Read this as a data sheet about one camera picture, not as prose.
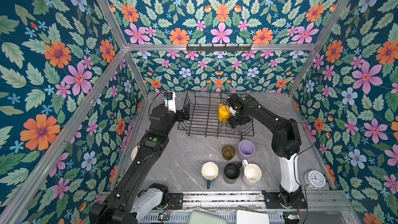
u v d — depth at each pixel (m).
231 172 0.82
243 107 0.68
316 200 0.75
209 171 0.79
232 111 0.88
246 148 0.84
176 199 0.74
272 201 0.73
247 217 0.67
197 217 0.67
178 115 0.65
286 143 0.54
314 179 0.77
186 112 0.66
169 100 0.60
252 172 0.76
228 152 0.87
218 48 0.91
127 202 0.40
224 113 0.94
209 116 1.04
